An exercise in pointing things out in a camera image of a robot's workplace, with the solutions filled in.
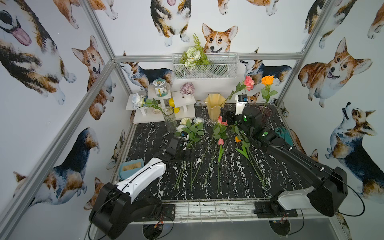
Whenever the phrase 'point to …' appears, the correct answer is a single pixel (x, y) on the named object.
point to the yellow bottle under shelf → (171, 103)
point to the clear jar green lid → (160, 87)
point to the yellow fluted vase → (214, 102)
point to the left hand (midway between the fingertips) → (187, 146)
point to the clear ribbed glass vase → (170, 119)
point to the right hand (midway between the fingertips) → (233, 103)
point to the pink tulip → (220, 153)
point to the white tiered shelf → (148, 116)
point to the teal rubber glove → (282, 132)
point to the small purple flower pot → (188, 89)
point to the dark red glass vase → (266, 112)
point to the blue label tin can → (145, 99)
